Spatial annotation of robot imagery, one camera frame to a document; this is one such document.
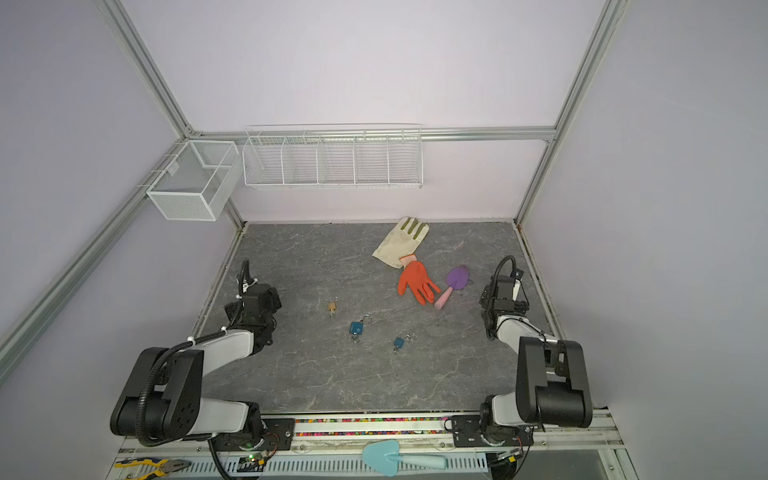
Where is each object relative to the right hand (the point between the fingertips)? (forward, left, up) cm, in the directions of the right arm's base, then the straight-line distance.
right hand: (508, 298), depth 92 cm
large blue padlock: (-8, +47, -4) cm, 48 cm away
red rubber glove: (+12, +28, -5) cm, 31 cm away
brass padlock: (-1, +56, -5) cm, 56 cm away
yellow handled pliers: (-43, +89, -4) cm, 99 cm away
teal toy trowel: (-40, +38, -5) cm, 55 cm away
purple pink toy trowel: (+13, +13, -8) cm, 20 cm away
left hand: (-1, +79, +3) cm, 79 cm away
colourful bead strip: (-35, +41, -7) cm, 54 cm away
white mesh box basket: (+34, +101, +20) cm, 109 cm away
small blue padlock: (-12, +34, -5) cm, 36 cm away
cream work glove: (+29, +33, -5) cm, 44 cm away
